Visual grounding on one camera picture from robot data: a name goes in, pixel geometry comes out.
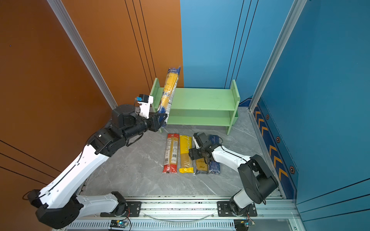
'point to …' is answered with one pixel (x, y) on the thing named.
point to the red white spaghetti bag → (171, 158)
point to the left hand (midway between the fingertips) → (165, 112)
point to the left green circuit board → (118, 224)
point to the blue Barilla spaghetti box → (214, 166)
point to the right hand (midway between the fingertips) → (194, 152)
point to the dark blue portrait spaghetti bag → (201, 167)
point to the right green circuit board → (241, 224)
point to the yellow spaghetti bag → (186, 163)
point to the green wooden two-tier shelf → (200, 107)
